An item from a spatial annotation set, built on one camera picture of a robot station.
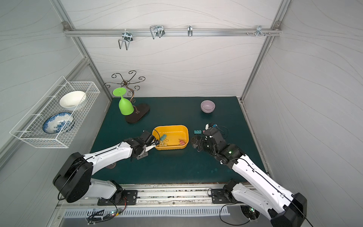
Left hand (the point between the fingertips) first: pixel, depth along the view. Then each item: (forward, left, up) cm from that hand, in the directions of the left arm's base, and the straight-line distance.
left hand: (139, 147), depth 88 cm
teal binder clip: (+14, -37, -3) cm, 40 cm away
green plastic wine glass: (+17, +8, +19) cm, 27 cm away
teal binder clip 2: (+9, -13, -3) cm, 16 cm away
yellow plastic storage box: (+10, -19, -4) cm, 22 cm away
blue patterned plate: (-2, +31, +29) cm, 42 cm away
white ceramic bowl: (+12, +32, +30) cm, 45 cm away
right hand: (-1, -36, +14) cm, 38 cm away
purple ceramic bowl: (+37, -46, -1) cm, 59 cm away
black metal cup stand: (+28, +9, -2) cm, 30 cm away
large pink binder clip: (+4, -26, -1) cm, 27 cm away
